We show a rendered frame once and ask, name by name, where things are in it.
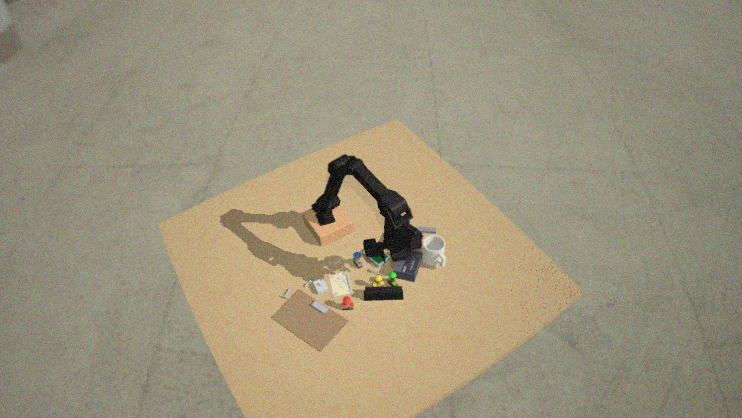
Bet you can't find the cream paper card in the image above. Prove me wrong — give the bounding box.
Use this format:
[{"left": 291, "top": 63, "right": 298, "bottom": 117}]
[{"left": 327, "top": 270, "right": 354, "bottom": 298}]

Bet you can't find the white square block with round hole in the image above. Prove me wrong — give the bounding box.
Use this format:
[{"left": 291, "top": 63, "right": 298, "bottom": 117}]
[{"left": 312, "top": 279, "right": 328, "bottom": 295}]

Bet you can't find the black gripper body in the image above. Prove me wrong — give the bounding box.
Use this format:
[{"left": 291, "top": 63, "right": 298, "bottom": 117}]
[{"left": 363, "top": 229, "right": 422, "bottom": 258}]

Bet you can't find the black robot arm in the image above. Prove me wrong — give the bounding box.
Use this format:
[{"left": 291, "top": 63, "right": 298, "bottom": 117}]
[{"left": 312, "top": 155, "right": 424, "bottom": 262}]

